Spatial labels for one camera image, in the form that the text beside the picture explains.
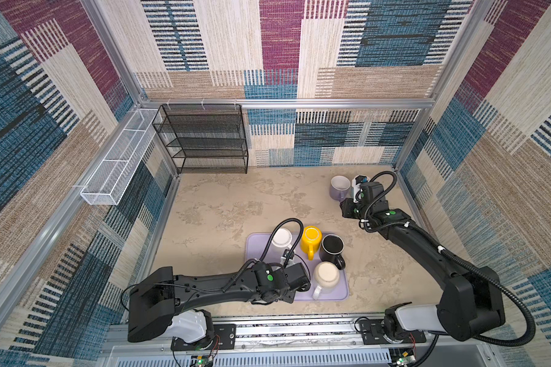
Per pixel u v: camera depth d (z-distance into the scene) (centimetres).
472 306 42
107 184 91
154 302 41
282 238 86
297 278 59
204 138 109
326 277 76
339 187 108
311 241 85
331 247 83
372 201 64
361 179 76
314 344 73
